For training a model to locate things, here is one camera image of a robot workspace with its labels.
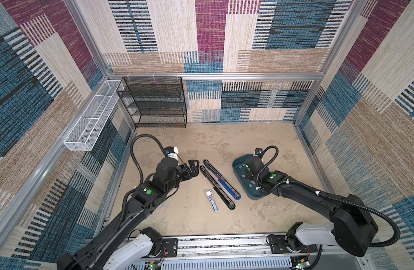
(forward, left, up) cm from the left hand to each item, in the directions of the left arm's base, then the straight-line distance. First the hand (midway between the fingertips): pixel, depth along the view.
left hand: (191, 163), depth 74 cm
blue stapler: (+2, -14, -22) cm, 26 cm away
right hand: (+4, -29, -13) cm, 32 cm away
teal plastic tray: (-3, -27, -16) cm, 31 cm away
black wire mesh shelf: (+51, +27, -6) cm, 58 cm away
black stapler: (-7, -15, -21) cm, 27 cm away
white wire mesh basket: (+7, +43, +11) cm, 45 cm away
